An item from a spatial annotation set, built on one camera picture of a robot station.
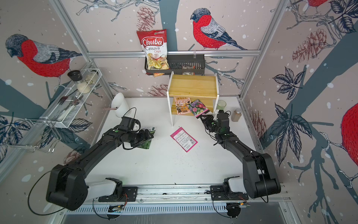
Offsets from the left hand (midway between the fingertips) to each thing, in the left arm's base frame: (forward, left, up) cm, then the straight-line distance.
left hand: (151, 136), depth 83 cm
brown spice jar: (+19, -58, -3) cm, 61 cm away
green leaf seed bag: (-1, +6, -12) cm, 14 cm away
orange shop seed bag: (+22, -19, +4) cm, 29 cm away
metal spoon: (+8, +37, +23) cm, 44 cm away
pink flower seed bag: (+4, -20, -12) cm, 24 cm away
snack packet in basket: (+40, -23, +22) cm, 51 cm away
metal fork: (+9, +43, +24) cm, 50 cm away
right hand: (+12, -30, +5) cm, 32 cm away
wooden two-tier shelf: (+21, -18, +21) cm, 34 cm away
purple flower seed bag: (+18, -30, +4) cm, 35 cm away
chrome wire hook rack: (-11, +44, +22) cm, 50 cm away
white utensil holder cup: (+31, +31, -3) cm, 44 cm away
